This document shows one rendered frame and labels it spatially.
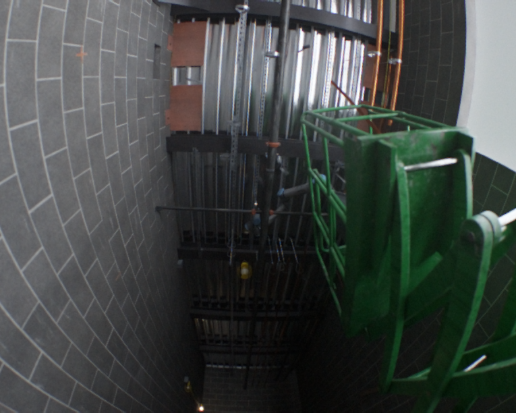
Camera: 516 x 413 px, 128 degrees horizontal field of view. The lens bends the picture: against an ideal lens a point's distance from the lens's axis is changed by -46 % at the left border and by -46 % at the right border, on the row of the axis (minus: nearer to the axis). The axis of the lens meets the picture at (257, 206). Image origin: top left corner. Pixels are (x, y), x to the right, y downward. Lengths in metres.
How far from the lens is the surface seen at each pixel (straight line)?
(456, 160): 1.23
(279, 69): 2.30
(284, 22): 2.41
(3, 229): 1.22
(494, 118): 2.62
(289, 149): 3.04
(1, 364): 1.33
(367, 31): 3.44
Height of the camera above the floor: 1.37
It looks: 62 degrees up
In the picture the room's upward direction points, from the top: 5 degrees counter-clockwise
